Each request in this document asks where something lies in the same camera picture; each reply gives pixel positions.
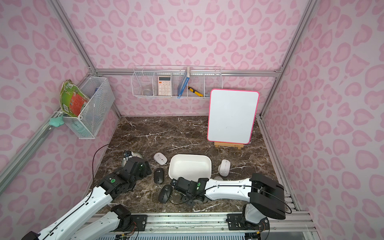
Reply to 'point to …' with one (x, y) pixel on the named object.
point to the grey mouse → (218, 178)
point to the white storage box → (193, 166)
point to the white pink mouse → (160, 158)
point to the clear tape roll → (147, 92)
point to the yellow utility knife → (195, 91)
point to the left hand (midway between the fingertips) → (142, 165)
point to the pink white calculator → (164, 86)
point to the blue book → (183, 83)
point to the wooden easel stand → (220, 144)
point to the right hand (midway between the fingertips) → (187, 194)
